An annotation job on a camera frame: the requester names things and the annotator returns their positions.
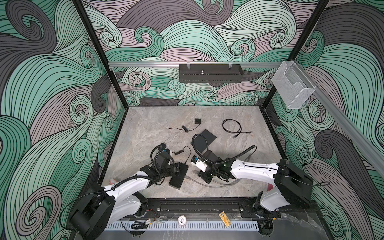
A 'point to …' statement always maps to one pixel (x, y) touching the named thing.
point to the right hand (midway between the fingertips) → (199, 174)
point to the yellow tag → (224, 218)
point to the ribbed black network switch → (176, 181)
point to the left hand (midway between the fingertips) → (176, 167)
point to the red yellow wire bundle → (154, 218)
